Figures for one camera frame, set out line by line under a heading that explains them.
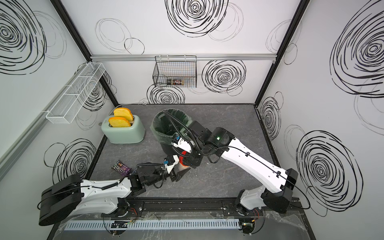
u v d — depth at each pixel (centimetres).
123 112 88
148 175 57
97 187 49
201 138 48
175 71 99
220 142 44
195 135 50
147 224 96
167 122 57
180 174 65
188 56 90
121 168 85
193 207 75
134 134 90
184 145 57
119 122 84
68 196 43
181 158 57
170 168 62
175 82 89
